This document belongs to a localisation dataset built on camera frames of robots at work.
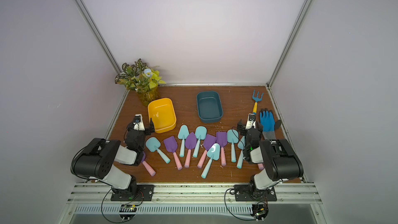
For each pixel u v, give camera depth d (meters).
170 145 0.89
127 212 0.72
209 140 0.90
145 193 0.73
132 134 0.71
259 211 0.70
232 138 0.92
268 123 0.97
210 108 1.05
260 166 0.79
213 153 0.85
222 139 0.90
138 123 0.76
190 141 0.90
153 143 0.88
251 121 0.78
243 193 0.73
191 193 0.74
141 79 0.97
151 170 0.79
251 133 0.70
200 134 0.93
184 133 0.94
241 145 0.87
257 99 1.11
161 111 1.03
